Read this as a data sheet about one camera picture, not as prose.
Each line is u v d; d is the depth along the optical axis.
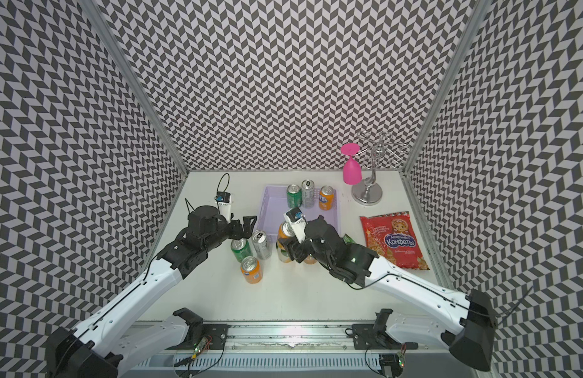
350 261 0.50
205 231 0.56
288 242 0.61
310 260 0.59
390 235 0.91
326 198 0.99
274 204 1.06
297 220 0.58
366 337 0.74
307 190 0.96
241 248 0.82
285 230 0.67
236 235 0.68
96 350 0.39
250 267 0.77
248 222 0.71
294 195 0.98
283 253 0.83
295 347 0.72
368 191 1.07
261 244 0.80
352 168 0.95
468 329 0.38
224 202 0.66
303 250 0.62
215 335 0.72
